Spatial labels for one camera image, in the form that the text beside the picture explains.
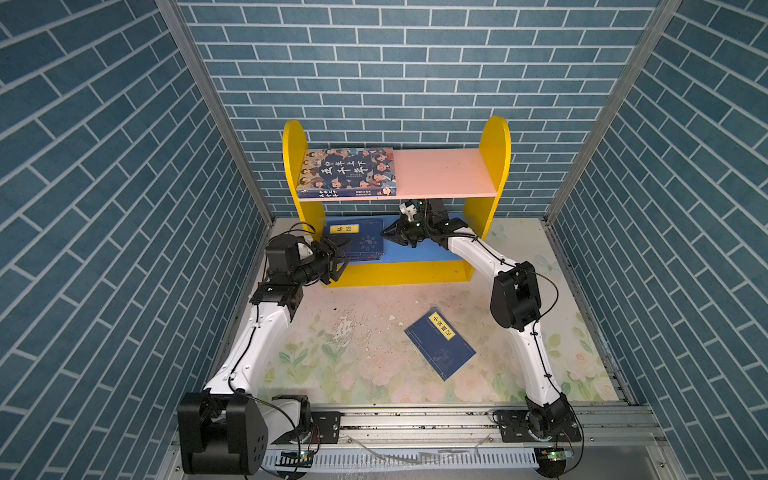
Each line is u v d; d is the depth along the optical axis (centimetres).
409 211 91
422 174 75
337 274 74
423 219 79
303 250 71
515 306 60
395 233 89
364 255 89
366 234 93
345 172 72
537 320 63
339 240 73
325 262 69
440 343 89
